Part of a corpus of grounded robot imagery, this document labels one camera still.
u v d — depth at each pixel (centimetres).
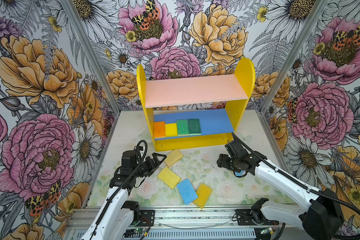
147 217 74
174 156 94
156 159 70
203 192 82
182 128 91
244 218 73
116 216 49
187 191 81
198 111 128
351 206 38
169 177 87
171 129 90
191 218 76
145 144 66
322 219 39
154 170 71
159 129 90
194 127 92
